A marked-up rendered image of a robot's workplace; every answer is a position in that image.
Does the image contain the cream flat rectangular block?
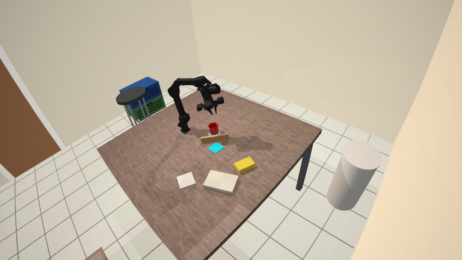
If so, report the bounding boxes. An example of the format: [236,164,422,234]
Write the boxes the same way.
[203,170,239,194]

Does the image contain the red cup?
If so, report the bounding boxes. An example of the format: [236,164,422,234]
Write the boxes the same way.
[208,122,219,135]

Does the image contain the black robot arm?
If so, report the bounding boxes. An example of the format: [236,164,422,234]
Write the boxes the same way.
[168,76,220,134]

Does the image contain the tan wooden bar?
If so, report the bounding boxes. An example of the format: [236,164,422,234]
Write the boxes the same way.
[201,133,229,143]

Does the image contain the white flat square block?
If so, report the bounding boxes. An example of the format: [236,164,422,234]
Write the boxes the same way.
[177,172,196,189]

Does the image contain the yellow block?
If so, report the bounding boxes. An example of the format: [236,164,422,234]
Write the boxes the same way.
[234,157,255,174]

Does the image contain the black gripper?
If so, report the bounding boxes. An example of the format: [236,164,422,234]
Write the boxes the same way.
[197,94,224,115]

